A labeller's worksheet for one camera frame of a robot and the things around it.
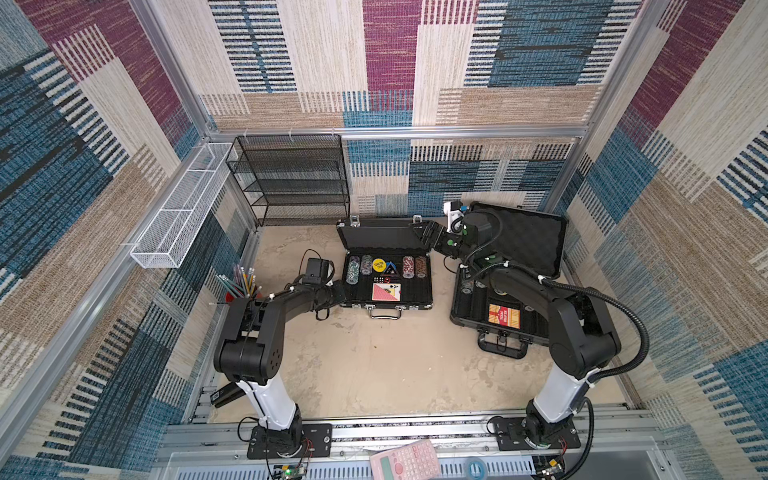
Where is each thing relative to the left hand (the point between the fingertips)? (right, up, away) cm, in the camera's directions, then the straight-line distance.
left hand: (345, 294), depth 99 cm
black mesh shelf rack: (-21, +40, +11) cm, 46 cm away
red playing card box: (+49, -6, -7) cm, 50 cm away
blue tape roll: (+34, -36, -29) cm, 58 cm away
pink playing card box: (+13, +1, -2) cm, 14 cm away
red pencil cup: (-32, +1, -11) cm, 34 cm away
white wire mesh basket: (-37, +16, -28) cm, 50 cm away
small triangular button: (+15, +8, +5) cm, 18 cm away
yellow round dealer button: (+11, +9, +6) cm, 15 cm away
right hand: (+24, +19, -11) cm, 32 cm away
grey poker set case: (+60, +17, +1) cm, 62 cm away
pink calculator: (+20, -34, -29) cm, 49 cm away
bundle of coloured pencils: (-28, +5, -11) cm, 31 cm away
